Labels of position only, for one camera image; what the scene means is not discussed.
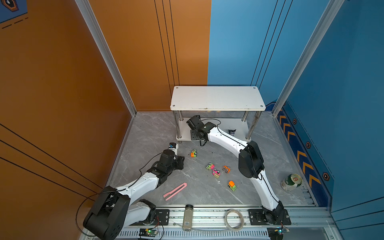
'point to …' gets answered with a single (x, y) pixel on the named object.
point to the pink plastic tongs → (175, 191)
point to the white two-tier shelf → (235, 110)
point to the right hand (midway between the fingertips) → (194, 135)
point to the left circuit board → (147, 232)
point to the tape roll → (291, 182)
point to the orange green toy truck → (232, 186)
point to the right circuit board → (277, 233)
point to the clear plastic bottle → (188, 217)
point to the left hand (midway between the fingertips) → (183, 156)
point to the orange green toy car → (194, 153)
